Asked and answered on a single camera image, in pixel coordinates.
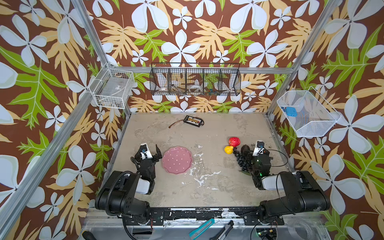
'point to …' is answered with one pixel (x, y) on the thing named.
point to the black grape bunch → (244, 160)
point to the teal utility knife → (196, 232)
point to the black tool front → (222, 234)
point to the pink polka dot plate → (177, 160)
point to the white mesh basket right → (314, 117)
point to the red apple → (234, 141)
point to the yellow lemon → (228, 149)
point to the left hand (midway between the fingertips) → (148, 145)
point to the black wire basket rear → (196, 79)
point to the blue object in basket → (291, 111)
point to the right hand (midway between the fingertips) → (253, 145)
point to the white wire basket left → (112, 88)
